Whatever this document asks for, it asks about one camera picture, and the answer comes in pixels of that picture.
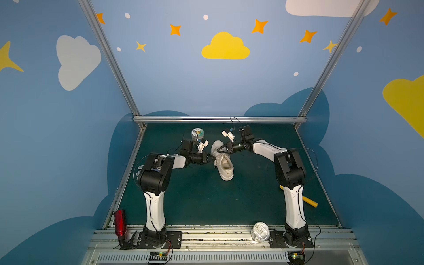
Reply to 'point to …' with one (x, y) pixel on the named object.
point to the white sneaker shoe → (224, 162)
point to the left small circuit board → (158, 257)
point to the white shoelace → (219, 157)
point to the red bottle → (120, 222)
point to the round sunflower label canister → (200, 134)
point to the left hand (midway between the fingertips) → (215, 157)
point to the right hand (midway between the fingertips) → (218, 150)
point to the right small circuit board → (296, 258)
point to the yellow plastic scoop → (305, 199)
